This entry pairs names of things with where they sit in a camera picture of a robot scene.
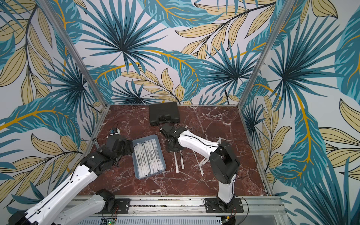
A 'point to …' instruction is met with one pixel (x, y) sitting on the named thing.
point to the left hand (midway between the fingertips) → (126, 146)
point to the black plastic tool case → (166, 113)
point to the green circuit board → (111, 222)
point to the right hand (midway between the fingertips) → (172, 148)
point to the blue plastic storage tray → (148, 156)
